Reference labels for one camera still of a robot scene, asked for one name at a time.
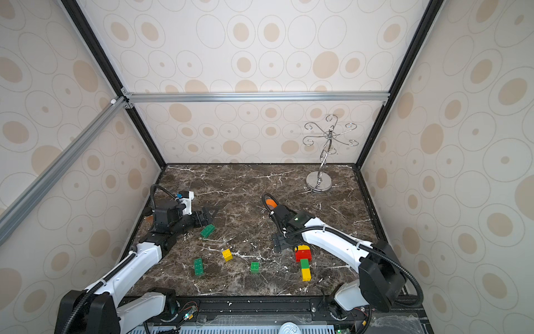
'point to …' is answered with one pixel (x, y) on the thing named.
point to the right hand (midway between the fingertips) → (294, 240)
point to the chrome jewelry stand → (321, 181)
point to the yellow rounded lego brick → (227, 255)
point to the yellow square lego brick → (306, 274)
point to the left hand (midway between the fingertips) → (215, 209)
